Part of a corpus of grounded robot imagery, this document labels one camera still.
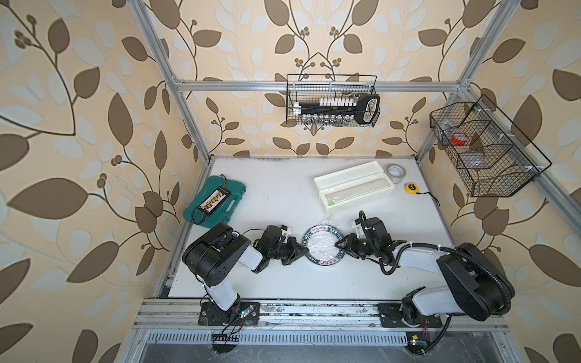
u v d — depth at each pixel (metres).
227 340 0.73
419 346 0.71
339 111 0.84
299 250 0.84
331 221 0.94
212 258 0.48
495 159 0.72
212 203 0.95
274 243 0.75
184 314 0.76
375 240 0.71
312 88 0.91
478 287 0.43
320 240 0.89
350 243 0.79
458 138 0.81
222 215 0.94
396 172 1.12
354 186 1.01
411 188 1.05
